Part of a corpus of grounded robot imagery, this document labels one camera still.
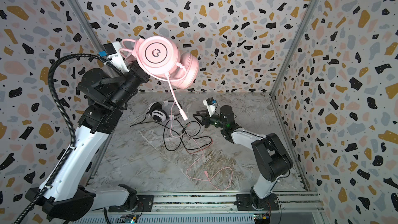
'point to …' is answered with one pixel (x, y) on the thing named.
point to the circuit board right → (259, 218)
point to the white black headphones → (161, 112)
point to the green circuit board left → (129, 219)
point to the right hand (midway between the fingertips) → (193, 112)
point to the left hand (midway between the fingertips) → (151, 52)
